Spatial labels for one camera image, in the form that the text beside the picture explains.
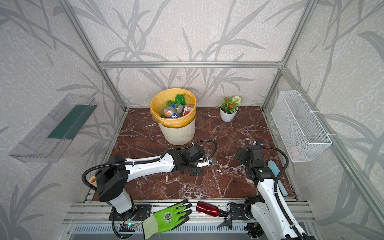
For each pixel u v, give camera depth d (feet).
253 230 2.42
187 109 2.77
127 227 2.36
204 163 2.36
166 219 2.32
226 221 2.29
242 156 2.42
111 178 1.45
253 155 1.99
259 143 2.36
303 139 2.02
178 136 2.88
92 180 2.42
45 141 2.09
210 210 2.33
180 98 2.98
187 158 2.12
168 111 2.80
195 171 2.43
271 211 1.50
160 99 3.01
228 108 3.34
